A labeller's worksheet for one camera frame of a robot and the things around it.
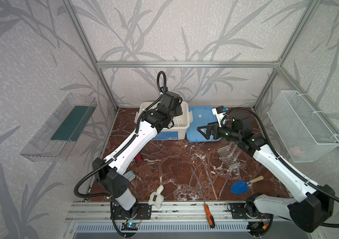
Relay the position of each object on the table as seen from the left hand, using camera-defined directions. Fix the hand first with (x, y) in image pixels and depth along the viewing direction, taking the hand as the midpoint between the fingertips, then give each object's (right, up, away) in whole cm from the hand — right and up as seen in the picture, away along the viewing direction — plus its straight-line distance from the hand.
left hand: (178, 101), depth 76 cm
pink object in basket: (+58, -25, -3) cm, 63 cm away
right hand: (+13, -11, -2) cm, 17 cm away
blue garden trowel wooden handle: (+35, -48, +8) cm, 60 cm away
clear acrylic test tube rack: (+32, -31, +16) cm, 48 cm away
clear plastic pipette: (+12, -46, +7) cm, 48 cm away
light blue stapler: (-27, -41, +6) cm, 50 cm away
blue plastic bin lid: (+18, -7, +39) cm, 43 cm away
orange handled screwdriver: (+15, -56, -5) cm, 58 cm away
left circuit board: (-23, -61, -5) cm, 66 cm away
